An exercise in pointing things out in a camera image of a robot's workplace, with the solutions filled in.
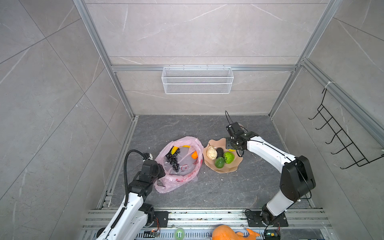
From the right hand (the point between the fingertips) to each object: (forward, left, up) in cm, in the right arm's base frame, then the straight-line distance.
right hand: (231, 142), depth 91 cm
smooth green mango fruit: (-12, +8, -3) cm, 15 cm away
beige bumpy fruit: (-5, +12, -3) cm, 14 cm away
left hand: (-13, +43, -1) cm, 45 cm away
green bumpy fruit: (-9, +2, -3) cm, 10 cm away
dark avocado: (-3, +6, -6) cm, 9 cm away
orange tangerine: (-5, +23, -6) cm, 24 cm away
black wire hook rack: (-24, -44, +22) cm, 55 cm away
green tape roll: (-45, +31, -10) cm, 56 cm away
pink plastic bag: (-5, +31, -10) cm, 33 cm away
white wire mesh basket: (+38, +20, +20) cm, 47 cm away
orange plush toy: (-45, +11, -2) cm, 47 cm away
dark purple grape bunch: (-7, +37, -6) cm, 38 cm away
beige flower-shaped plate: (-10, +13, -8) cm, 18 cm away
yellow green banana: (-3, +35, -1) cm, 35 cm away
